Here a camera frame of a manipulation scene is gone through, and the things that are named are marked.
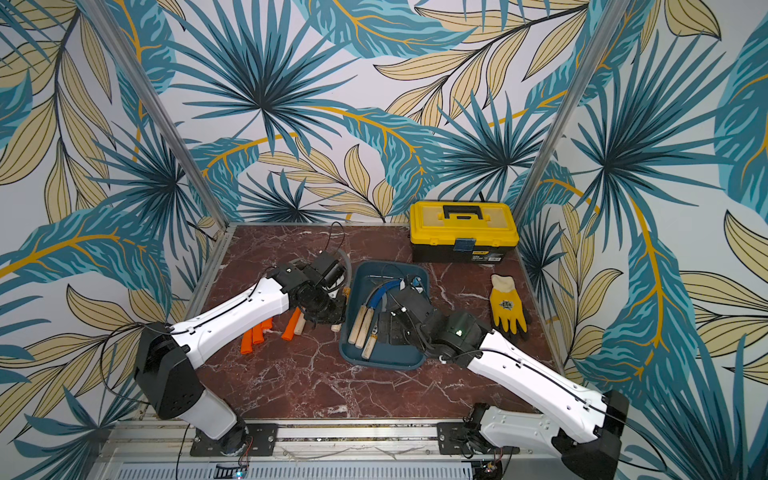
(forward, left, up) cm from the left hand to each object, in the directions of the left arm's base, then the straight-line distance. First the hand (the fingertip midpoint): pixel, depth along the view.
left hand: (341, 324), depth 79 cm
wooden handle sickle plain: (+5, +14, -12) cm, 19 cm away
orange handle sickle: (+4, +17, -12) cm, 21 cm away
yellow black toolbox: (+31, -36, +3) cm, 48 cm away
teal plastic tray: (+23, -4, -12) cm, 26 cm away
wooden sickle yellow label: (0, -8, -12) cm, 14 cm away
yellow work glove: (+14, -51, -12) cm, 54 cm away
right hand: (-3, -14, +7) cm, 16 cm away
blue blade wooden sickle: (+10, -7, -12) cm, 17 cm away
